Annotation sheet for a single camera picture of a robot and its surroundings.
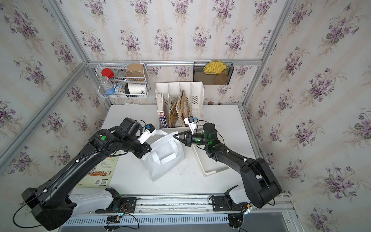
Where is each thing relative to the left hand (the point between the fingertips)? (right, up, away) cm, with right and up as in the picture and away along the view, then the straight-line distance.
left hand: (152, 151), depth 69 cm
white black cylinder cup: (-19, +35, +24) cm, 47 cm away
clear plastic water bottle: (-34, +36, +22) cm, 54 cm away
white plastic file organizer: (+8, +28, +39) cm, 49 cm away
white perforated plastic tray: (+29, -13, +19) cm, 37 cm away
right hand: (+11, +6, +5) cm, 14 cm away
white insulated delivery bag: (+6, -2, +7) cm, 9 cm away
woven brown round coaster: (+40, +43, +28) cm, 65 cm away
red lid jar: (-34, +45, +22) cm, 61 cm away
